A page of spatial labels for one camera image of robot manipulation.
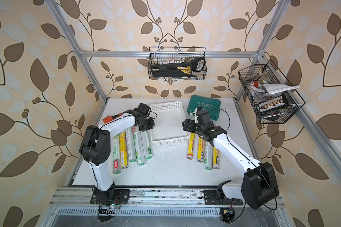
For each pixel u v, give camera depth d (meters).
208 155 0.85
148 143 0.91
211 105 1.09
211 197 0.73
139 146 0.89
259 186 0.40
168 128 1.07
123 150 0.88
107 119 1.02
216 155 0.86
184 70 0.83
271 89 0.64
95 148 0.50
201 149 0.89
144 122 0.82
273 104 0.68
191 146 0.89
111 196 0.66
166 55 0.91
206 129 0.62
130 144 0.91
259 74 0.73
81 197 0.75
